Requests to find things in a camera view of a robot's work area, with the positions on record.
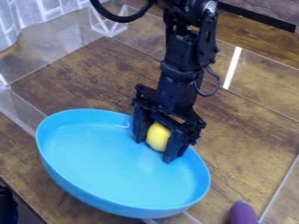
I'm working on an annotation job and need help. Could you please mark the blue plastic tray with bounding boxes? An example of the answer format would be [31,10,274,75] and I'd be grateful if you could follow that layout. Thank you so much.
[36,108,211,219]

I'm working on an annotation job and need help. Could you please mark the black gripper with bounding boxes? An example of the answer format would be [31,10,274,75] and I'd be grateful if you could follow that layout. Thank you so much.
[133,61,206,164]

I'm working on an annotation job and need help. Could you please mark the black cable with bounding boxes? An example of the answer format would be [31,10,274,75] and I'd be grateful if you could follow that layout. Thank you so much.
[89,0,155,24]

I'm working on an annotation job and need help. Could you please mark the dark object at corner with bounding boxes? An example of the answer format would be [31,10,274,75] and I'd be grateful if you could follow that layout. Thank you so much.
[0,186,19,224]

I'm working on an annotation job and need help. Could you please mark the purple eggplant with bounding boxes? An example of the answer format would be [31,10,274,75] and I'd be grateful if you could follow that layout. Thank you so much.
[230,200,259,224]

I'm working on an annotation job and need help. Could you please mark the clear acrylic bracket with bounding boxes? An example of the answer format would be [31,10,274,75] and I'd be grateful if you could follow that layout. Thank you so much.
[89,6,127,38]

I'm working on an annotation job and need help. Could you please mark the white patterned curtain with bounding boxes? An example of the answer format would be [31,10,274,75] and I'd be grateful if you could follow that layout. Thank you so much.
[0,0,90,52]

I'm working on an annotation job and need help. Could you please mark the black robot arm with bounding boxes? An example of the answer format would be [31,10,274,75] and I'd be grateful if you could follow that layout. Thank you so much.
[133,0,221,163]

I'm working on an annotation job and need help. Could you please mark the yellow lemon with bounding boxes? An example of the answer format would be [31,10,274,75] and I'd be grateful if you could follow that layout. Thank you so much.
[146,122,171,152]

